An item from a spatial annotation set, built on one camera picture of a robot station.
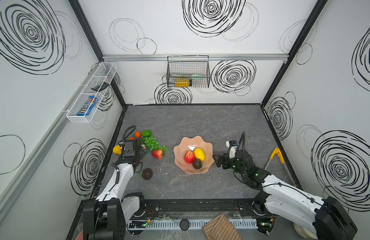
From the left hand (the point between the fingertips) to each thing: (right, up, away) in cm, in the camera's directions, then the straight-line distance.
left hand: (139, 151), depth 88 cm
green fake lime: (+1, +9, +13) cm, 16 cm away
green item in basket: (+32, +43, -2) cm, 54 cm away
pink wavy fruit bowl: (+24, 0, +3) cm, 24 cm away
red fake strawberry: (+10, -2, +1) cm, 11 cm away
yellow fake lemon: (+35, -1, 0) cm, 35 cm away
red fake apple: (+30, -2, -3) cm, 30 cm away
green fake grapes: (+7, +3, +6) cm, 9 cm away
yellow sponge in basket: (+25, +41, 0) cm, 48 cm away
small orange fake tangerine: (-5, +9, +12) cm, 15 cm away
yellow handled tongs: (+84, -1, +4) cm, 84 cm away
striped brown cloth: (+43, -31, -20) cm, 57 cm away
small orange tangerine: (-9, +6, +11) cm, 15 cm away
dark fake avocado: (+34, -5, -7) cm, 35 cm away
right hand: (+45, -1, -5) cm, 46 cm away
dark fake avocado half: (+6, -11, -7) cm, 14 cm away
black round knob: (+27, -24, -26) cm, 45 cm away
